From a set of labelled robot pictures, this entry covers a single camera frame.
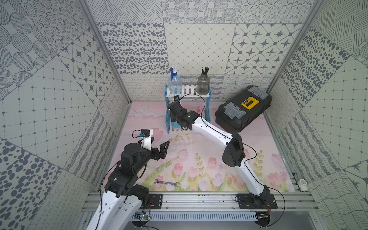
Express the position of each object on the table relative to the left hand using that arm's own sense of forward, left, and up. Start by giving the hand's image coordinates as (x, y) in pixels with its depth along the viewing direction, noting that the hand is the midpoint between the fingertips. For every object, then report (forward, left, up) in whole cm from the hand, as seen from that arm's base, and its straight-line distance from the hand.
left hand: (158, 136), depth 69 cm
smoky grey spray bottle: (+34, -23, +5) cm, 41 cm away
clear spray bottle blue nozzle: (+52, -3, -7) cm, 52 cm away
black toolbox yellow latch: (+26, -48, -9) cm, 55 cm away
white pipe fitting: (-12, -80, -28) cm, 85 cm away
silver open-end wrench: (-14, +3, -26) cm, 30 cm away
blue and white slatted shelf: (+33, -13, +1) cm, 36 cm away
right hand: (+24, -7, -8) cm, 26 cm away
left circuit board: (-29, +9, -27) cm, 41 cm away
